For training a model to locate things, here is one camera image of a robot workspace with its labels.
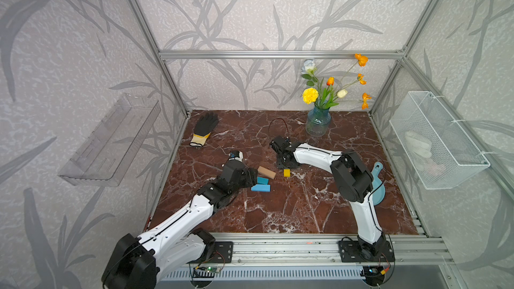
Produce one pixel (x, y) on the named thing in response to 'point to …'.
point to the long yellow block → (287, 172)
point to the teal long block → (260, 180)
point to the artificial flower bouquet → (324, 96)
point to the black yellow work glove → (203, 128)
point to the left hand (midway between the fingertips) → (253, 172)
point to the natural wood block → (266, 172)
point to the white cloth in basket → (417, 144)
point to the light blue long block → (262, 187)
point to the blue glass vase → (317, 122)
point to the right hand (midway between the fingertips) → (282, 163)
